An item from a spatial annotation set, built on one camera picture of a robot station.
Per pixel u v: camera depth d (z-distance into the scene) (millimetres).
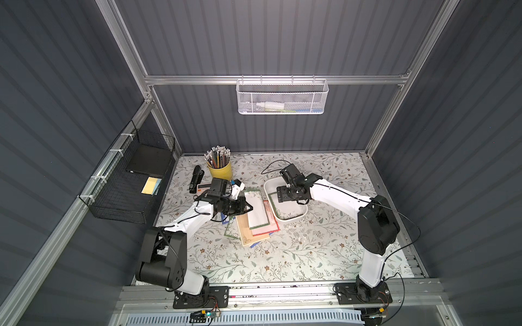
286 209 963
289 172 724
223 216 937
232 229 911
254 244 867
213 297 725
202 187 1047
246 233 888
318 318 771
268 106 891
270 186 1007
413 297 738
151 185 747
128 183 788
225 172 989
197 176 1103
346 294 733
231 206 755
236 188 823
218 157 967
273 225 912
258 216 874
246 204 844
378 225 494
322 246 863
